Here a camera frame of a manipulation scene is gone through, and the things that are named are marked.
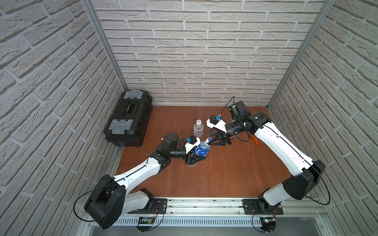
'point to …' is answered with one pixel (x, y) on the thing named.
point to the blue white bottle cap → (207, 140)
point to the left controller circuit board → (145, 220)
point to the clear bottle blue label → (202, 149)
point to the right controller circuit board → (268, 225)
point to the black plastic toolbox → (129, 121)
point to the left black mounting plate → (156, 206)
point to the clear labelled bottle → (198, 128)
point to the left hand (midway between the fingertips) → (204, 151)
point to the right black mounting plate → (255, 207)
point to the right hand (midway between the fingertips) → (211, 137)
